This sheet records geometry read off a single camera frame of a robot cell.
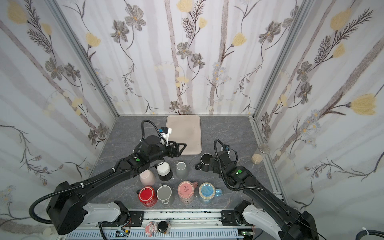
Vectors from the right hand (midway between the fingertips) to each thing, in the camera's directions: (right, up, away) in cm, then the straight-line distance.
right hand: (215, 159), depth 81 cm
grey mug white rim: (-27, -15, -8) cm, 32 cm away
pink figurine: (-32, -30, -12) cm, 45 cm away
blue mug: (-5, -15, -7) cm, 17 cm away
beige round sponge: (+28, -2, +12) cm, 30 cm away
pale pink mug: (-37, -9, -2) cm, 38 cm away
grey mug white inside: (-19, -6, +2) cm, 20 cm away
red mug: (-36, -17, -7) cm, 40 cm away
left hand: (-20, +11, -4) cm, 23 cm away
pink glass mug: (-16, -14, -7) cm, 23 cm away
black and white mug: (-29, -6, 0) cm, 29 cm away
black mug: (-6, -4, +4) cm, 8 cm away
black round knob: (-26, -26, -16) cm, 40 cm away
